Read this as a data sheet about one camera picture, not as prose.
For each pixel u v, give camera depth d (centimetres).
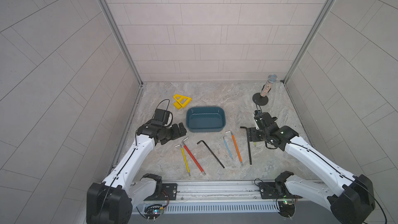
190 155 82
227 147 86
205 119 95
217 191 72
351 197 37
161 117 61
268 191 71
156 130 54
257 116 62
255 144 86
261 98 105
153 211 65
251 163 80
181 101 105
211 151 84
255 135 71
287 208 67
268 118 61
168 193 71
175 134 69
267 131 59
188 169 77
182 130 71
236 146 85
